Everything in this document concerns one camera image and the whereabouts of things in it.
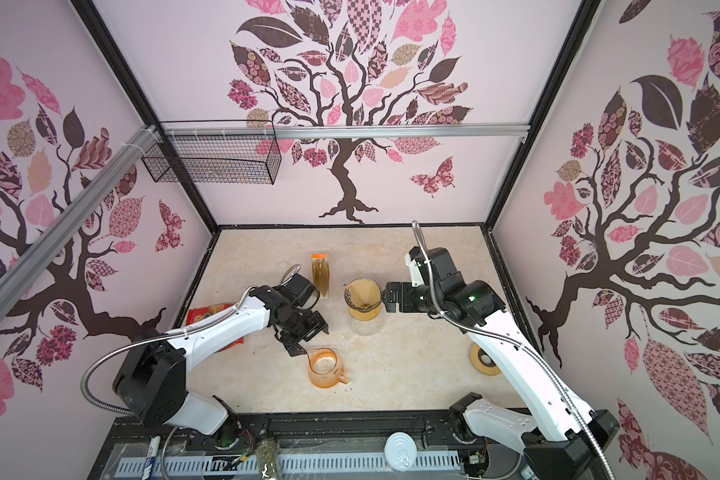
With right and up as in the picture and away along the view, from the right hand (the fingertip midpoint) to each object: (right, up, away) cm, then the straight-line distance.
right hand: (398, 292), depth 72 cm
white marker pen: (-59, -39, -2) cm, 71 cm away
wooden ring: (+25, -23, +11) cm, 36 cm away
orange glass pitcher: (-21, -25, +14) cm, 35 cm away
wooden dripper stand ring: (-8, -8, +11) cm, 16 cm away
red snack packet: (-60, -10, +20) cm, 64 cm away
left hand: (-21, -16, +10) cm, 28 cm away
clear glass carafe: (-8, -14, +20) cm, 25 cm away
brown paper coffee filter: (-8, -2, +11) cm, 14 cm away
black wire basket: (-73, +49, +50) cm, 101 cm away
